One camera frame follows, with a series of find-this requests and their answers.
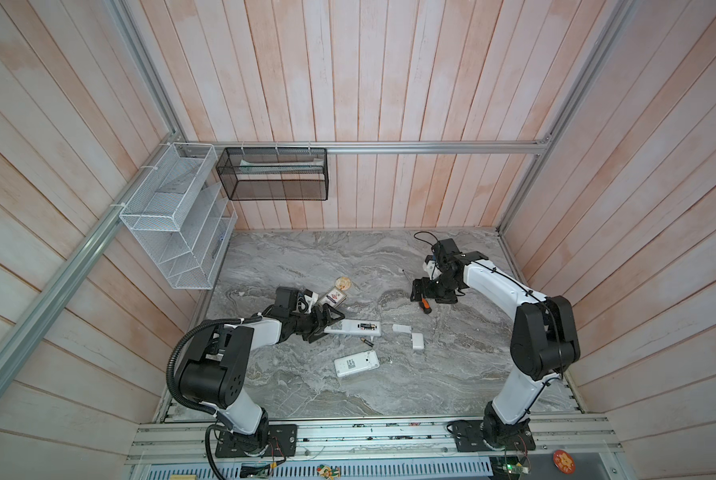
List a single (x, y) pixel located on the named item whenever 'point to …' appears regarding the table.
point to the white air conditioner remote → (356, 363)
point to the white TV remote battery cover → (402, 328)
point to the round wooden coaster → (343, 283)
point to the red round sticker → (564, 462)
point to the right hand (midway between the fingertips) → (423, 296)
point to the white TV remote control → (355, 327)
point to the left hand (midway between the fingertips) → (337, 327)
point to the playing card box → (334, 297)
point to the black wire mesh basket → (274, 173)
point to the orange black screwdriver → (425, 306)
